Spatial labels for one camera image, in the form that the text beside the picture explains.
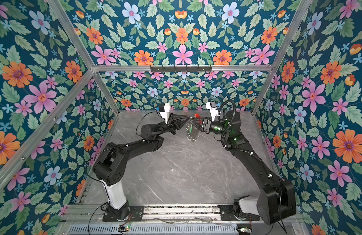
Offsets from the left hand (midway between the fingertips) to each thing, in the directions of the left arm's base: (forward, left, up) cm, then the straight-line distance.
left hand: (188, 120), depth 65 cm
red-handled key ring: (-1, -2, -4) cm, 5 cm away
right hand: (+3, -4, -2) cm, 5 cm away
